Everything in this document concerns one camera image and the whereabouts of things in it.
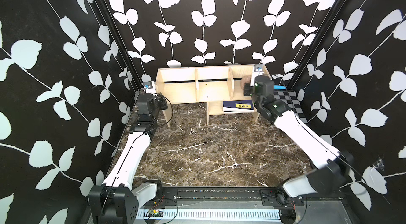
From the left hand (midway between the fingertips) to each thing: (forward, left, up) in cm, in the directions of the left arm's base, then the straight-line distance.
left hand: (160, 91), depth 77 cm
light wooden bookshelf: (+8, -26, -5) cm, 28 cm away
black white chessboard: (+15, -84, -27) cm, 89 cm away
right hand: (+2, -44, +6) cm, 44 cm away
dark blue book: (+1, -40, -16) cm, 43 cm away
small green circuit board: (-47, +3, -31) cm, 56 cm away
